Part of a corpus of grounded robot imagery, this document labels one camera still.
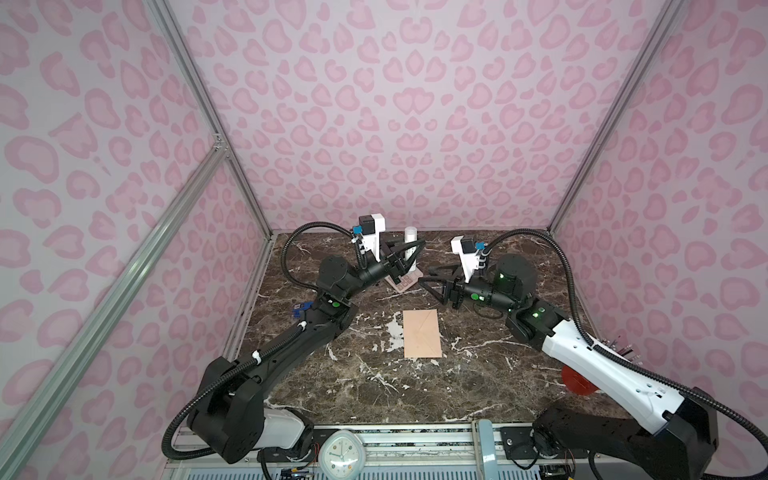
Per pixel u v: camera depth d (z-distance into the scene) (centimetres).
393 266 59
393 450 73
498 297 58
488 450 70
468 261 60
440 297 62
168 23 70
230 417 41
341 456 69
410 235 62
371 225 57
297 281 58
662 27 71
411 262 63
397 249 60
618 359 44
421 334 93
